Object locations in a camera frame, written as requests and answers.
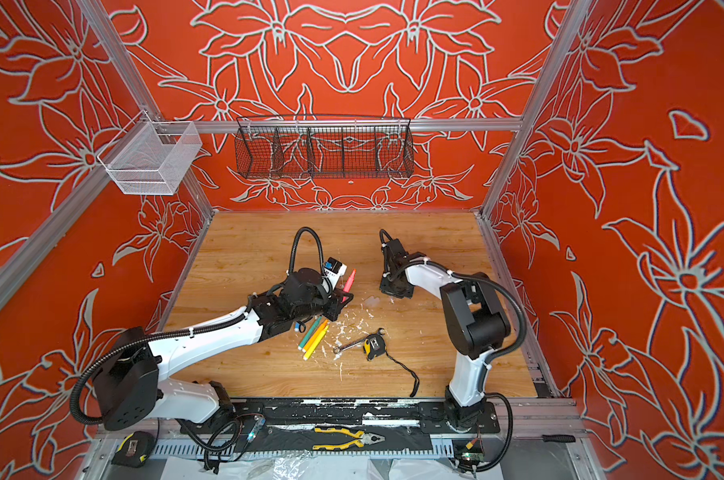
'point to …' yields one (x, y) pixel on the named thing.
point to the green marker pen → (310, 334)
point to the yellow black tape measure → (374, 346)
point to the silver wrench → (338, 349)
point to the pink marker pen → (349, 284)
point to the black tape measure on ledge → (134, 450)
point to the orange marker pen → (314, 335)
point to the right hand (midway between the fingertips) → (385, 287)
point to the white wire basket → (151, 157)
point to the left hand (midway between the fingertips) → (352, 293)
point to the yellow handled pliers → (363, 439)
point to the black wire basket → (324, 147)
